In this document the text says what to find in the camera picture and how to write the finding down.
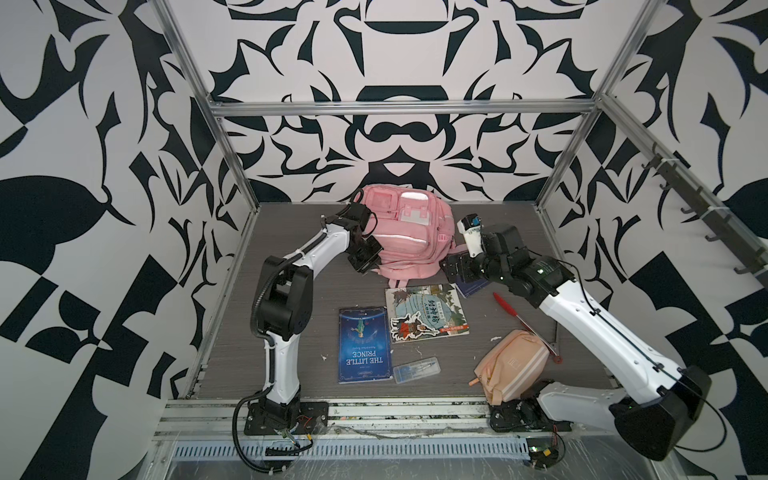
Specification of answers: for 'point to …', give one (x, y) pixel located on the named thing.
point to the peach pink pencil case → (513, 368)
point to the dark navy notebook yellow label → (469, 287)
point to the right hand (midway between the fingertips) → (455, 253)
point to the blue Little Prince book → (364, 349)
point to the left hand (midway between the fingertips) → (382, 257)
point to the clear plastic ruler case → (416, 370)
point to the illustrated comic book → (422, 313)
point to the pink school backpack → (415, 228)
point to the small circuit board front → (543, 451)
